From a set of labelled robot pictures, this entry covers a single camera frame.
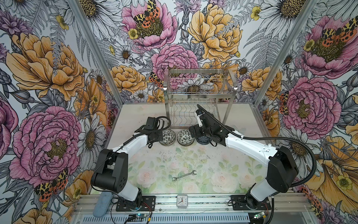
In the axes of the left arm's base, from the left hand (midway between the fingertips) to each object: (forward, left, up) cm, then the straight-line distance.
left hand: (158, 139), depth 92 cm
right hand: (0, -25, +10) cm, 27 cm away
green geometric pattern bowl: (+4, -7, -3) cm, 8 cm away
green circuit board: (-40, +7, -8) cm, 42 cm away
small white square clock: (-34, -15, -5) cm, 38 cm away
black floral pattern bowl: (+3, -18, -3) cm, 18 cm away
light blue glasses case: (-35, +25, -3) cm, 43 cm away
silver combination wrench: (-19, -22, -7) cm, 30 cm away
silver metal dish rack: (+42, -19, +7) cm, 47 cm away
